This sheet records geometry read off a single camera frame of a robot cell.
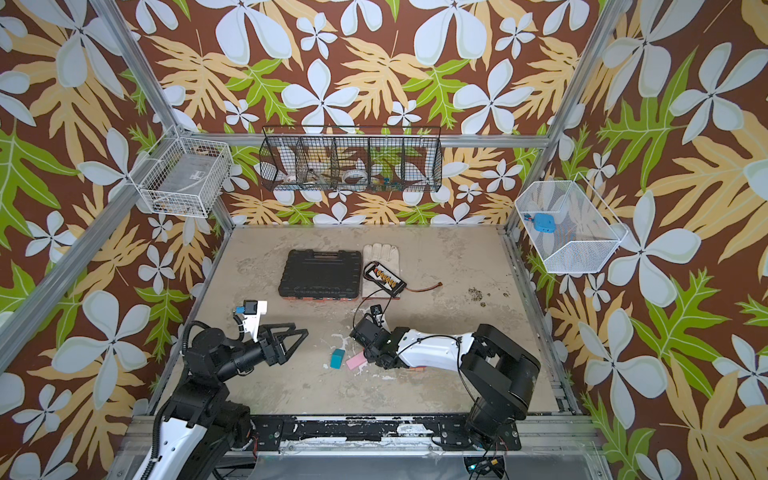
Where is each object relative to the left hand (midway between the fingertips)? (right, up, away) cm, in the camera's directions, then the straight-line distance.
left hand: (299, 328), depth 70 cm
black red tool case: (+2, +10, +31) cm, 33 cm away
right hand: (+17, -9, +18) cm, 27 cm away
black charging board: (+21, +9, +31) cm, 39 cm away
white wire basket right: (+74, +25, +13) cm, 79 cm away
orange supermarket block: (+27, -5, -13) cm, 30 cm away
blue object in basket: (+67, +27, +16) cm, 74 cm away
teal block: (+7, -13, +16) cm, 22 cm away
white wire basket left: (-37, +40, +16) cm, 57 cm away
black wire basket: (+10, +50, +27) cm, 57 cm away
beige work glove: (+21, +17, +39) cm, 48 cm away
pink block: (+12, -14, +16) cm, 24 cm away
